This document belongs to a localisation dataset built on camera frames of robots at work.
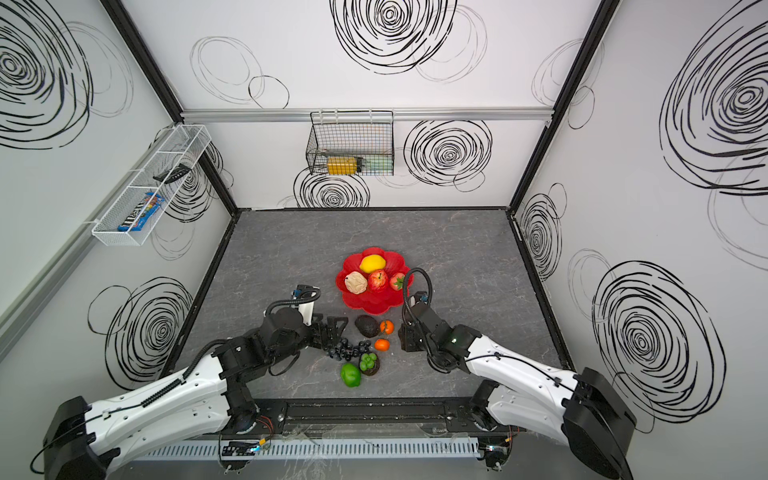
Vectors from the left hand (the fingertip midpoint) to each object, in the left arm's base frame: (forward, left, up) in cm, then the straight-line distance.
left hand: (340, 319), depth 76 cm
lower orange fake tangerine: (-2, -11, -11) cm, 16 cm away
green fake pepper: (-11, -3, -10) cm, 15 cm away
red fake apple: (+17, -8, -9) cm, 21 cm away
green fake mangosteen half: (-8, -8, -8) cm, 14 cm away
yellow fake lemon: (+24, -6, -10) cm, 27 cm away
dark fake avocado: (+3, -6, -10) cm, 12 cm away
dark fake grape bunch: (-4, 0, -10) cm, 11 cm away
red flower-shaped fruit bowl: (+12, -7, -13) cm, 19 cm away
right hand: (0, -17, -8) cm, 18 cm away
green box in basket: (+41, -8, +17) cm, 45 cm away
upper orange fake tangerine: (+3, -12, -12) cm, 17 cm away
